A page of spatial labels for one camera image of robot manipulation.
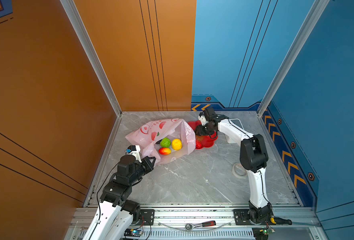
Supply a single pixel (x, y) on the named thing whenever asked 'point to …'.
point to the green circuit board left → (133, 232)
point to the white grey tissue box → (236, 122)
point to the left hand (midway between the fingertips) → (156, 156)
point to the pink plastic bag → (145, 136)
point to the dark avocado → (158, 142)
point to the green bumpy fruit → (165, 142)
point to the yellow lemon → (176, 144)
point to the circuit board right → (261, 233)
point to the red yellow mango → (164, 151)
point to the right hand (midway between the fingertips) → (198, 132)
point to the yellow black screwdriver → (280, 221)
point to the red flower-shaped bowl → (204, 141)
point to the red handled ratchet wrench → (189, 227)
